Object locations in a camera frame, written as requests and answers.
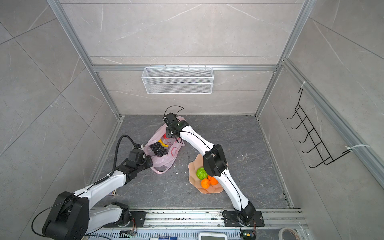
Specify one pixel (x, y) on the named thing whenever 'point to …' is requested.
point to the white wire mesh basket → (178, 80)
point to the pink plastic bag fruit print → (161, 164)
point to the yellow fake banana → (163, 144)
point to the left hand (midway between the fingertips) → (150, 155)
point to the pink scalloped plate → (195, 181)
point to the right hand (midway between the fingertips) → (171, 131)
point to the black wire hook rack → (319, 148)
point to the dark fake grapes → (158, 149)
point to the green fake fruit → (201, 173)
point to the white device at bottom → (213, 236)
